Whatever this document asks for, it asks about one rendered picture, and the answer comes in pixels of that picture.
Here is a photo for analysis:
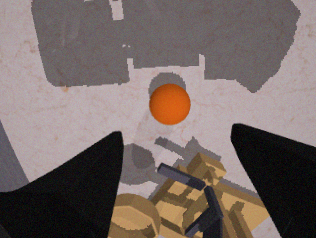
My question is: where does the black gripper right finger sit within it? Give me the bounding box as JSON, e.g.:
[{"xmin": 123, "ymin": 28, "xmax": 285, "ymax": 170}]
[{"xmin": 231, "ymin": 123, "xmax": 316, "ymax": 238}]

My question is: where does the orange ball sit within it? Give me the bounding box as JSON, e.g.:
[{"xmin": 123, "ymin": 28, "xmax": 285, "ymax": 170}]
[{"xmin": 149, "ymin": 83, "xmax": 191, "ymax": 124}]

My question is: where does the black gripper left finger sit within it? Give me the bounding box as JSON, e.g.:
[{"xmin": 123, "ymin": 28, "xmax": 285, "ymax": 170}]
[{"xmin": 0, "ymin": 131, "xmax": 123, "ymax": 238}]

